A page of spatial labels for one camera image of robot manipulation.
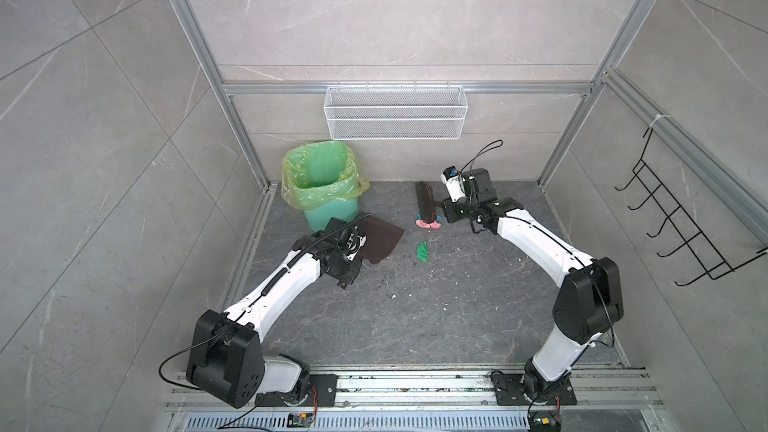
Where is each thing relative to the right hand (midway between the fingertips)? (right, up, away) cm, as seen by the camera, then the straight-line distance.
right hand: (445, 200), depth 90 cm
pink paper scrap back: (-5, -8, +17) cm, 19 cm away
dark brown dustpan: (-20, -12, -2) cm, 23 cm away
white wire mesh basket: (-15, +30, +11) cm, 36 cm away
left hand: (-29, -18, -5) cm, 34 cm away
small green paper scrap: (-6, -17, +8) cm, 20 cm away
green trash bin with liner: (-41, +8, +16) cm, 45 cm away
